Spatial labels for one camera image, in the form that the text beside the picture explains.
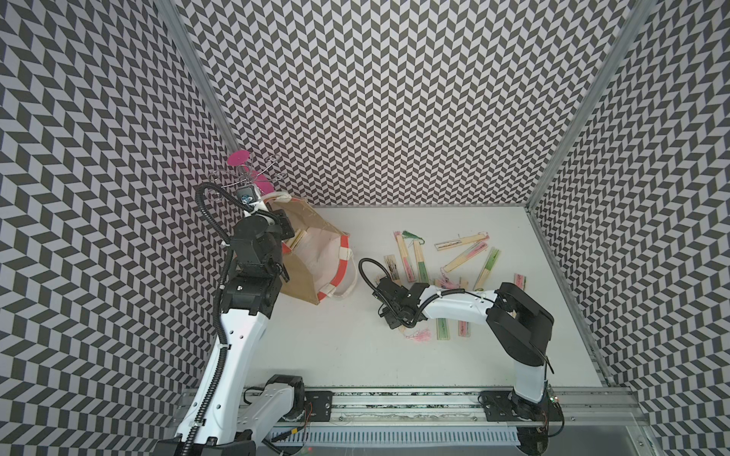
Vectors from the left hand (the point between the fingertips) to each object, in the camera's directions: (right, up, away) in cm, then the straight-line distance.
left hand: (269, 206), depth 66 cm
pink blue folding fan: (+74, -23, +30) cm, 83 cm away
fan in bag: (0, -8, +24) cm, 25 cm away
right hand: (+32, -33, +23) cm, 52 cm away
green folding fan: (+64, -19, +33) cm, 75 cm away
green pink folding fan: (+46, -35, +20) cm, 61 cm away
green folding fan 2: (+42, -21, +32) cm, 57 cm away
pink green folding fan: (+36, -18, +33) cm, 52 cm away
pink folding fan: (+59, -14, +35) cm, 70 cm away
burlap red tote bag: (+6, -15, +22) cm, 27 cm away
